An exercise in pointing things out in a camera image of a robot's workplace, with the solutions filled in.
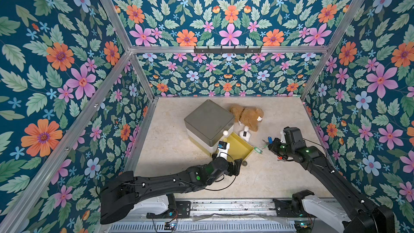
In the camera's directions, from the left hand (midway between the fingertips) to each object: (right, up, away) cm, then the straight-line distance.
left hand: (237, 159), depth 76 cm
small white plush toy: (+7, +9, +20) cm, 23 cm away
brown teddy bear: (+9, +20, +20) cm, 30 cm away
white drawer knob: (-6, +12, +4) cm, 14 cm away
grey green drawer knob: (+5, -5, +9) cm, 12 cm away
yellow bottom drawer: (+2, +1, +19) cm, 19 cm away
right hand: (+16, +6, +6) cm, 18 cm away
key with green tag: (+14, 0, +18) cm, 23 cm away
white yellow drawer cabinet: (-17, +4, +9) cm, 20 cm away
